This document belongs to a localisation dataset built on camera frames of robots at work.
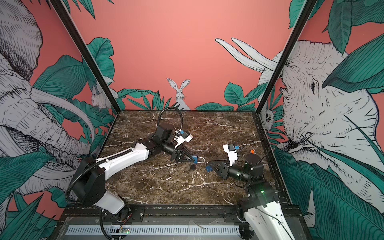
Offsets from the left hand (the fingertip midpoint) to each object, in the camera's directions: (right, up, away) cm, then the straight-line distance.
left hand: (192, 160), depth 67 cm
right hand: (+8, -1, -3) cm, 8 cm away
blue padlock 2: (+10, -11, +22) cm, 26 cm away
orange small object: (+38, -1, +28) cm, 48 cm away
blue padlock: (+1, +1, 0) cm, 1 cm away
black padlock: (0, -10, +23) cm, 25 cm away
